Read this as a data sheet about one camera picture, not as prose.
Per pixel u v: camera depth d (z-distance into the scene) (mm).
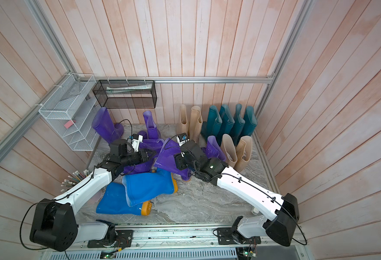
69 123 831
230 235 735
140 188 762
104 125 906
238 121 859
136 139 756
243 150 744
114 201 805
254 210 782
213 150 747
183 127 873
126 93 1042
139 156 729
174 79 953
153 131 854
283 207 399
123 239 730
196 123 903
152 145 877
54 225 404
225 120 877
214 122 886
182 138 623
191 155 512
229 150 725
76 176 780
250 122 865
